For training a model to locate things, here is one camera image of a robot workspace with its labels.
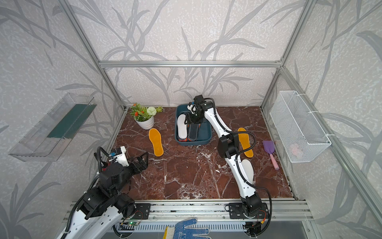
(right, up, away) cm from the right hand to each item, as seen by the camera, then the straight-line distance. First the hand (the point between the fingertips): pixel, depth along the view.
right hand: (188, 121), depth 100 cm
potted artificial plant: (-29, +4, -2) cm, 29 cm away
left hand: (-19, -17, -28) cm, 38 cm away
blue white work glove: (-1, -51, -32) cm, 60 cm away
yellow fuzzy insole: (-23, -11, +2) cm, 26 cm away
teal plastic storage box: (+12, -9, +4) cm, 16 cm away
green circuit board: (-24, -49, -30) cm, 62 cm away
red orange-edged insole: (-2, -13, -1) cm, 13 cm away
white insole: (-5, -4, +2) cm, 6 cm away
